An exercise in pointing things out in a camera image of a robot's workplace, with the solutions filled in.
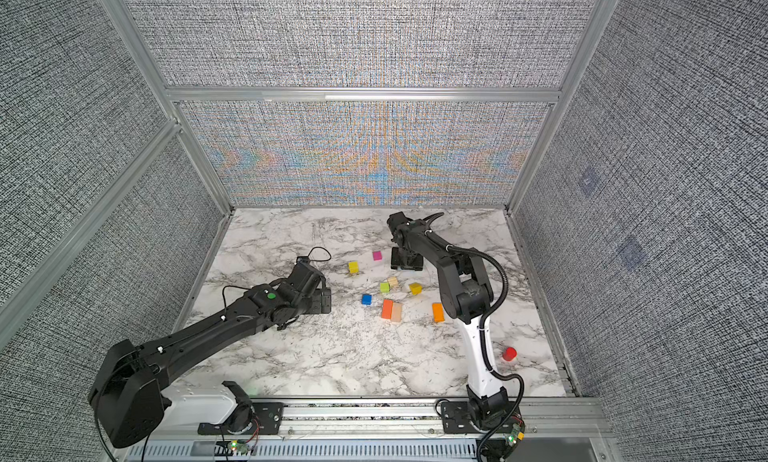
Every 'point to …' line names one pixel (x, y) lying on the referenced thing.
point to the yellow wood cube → (353, 267)
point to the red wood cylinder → (509, 353)
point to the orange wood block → (438, 313)
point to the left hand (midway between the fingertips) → (317, 298)
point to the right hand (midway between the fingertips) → (405, 265)
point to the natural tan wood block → (397, 312)
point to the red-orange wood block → (387, 310)
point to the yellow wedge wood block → (416, 288)
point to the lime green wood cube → (384, 287)
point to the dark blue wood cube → (366, 299)
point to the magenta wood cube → (377, 255)
